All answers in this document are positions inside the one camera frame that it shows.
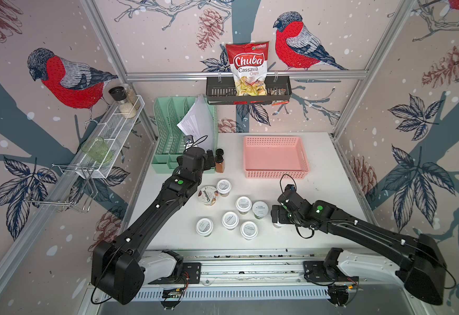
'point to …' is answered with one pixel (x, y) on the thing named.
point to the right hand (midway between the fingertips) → (279, 212)
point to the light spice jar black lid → (219, 151)
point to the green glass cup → (96, 147)
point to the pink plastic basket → (272, 157)
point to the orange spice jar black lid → (219, 167)
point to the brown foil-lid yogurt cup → (207, 195)
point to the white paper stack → (199, 123)
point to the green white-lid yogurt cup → (260, 209)
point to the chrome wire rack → (69, 186)
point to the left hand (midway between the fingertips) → (203, 148)
